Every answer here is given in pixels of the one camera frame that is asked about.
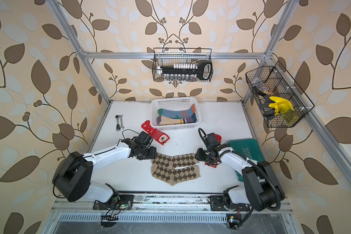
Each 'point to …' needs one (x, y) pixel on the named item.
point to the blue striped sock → (189, 113)
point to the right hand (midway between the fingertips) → (198, 157)
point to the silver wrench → (121, 121)
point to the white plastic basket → (175, 103)
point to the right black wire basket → (270, 80)
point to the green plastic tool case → (248, 147)
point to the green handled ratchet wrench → (118, 126)
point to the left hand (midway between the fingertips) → (152, 153)
